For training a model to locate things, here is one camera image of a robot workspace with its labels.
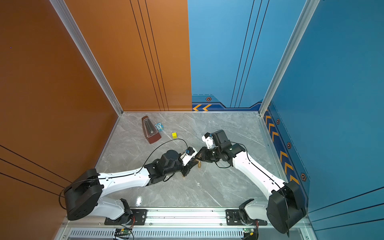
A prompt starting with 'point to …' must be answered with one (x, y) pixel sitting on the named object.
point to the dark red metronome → (151, 133)
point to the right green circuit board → (249, 234)
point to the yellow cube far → (174, 135)
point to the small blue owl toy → (159, 126)
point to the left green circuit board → (125, 230)
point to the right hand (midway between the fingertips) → (196, 157)
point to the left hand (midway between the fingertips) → (197, 159)
